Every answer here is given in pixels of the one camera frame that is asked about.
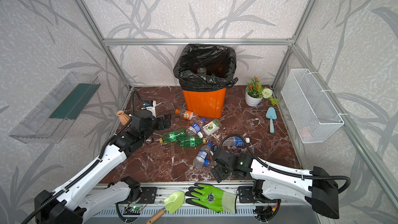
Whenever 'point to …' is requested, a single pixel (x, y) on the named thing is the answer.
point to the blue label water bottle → (235, 141)
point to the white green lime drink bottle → (211, 127)
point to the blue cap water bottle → (198, 162)
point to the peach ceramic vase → (124, 117)
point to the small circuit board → (132, 210)
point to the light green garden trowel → (172, 203)
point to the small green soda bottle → (193, 141)
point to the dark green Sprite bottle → (173, 136)
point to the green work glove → (212, 198)
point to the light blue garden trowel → (271, 114)
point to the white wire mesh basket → (312, 116)
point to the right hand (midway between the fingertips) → (219, 163)
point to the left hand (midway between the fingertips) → (165, 111)
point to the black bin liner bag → (201, 68)
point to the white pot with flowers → (255, 92)
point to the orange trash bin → (208, 103)
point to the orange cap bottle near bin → (186, 114)
